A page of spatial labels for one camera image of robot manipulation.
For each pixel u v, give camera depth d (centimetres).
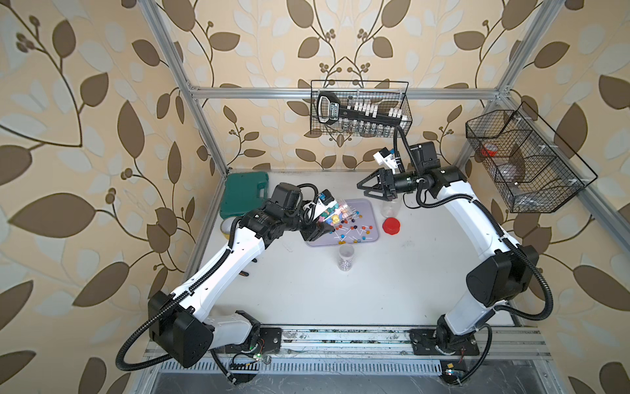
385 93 91
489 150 81
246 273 87
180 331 38
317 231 65
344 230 99
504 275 44
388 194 69
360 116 84
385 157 70
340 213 72
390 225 100
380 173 64
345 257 82
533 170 73
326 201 62
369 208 107
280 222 56
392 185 64
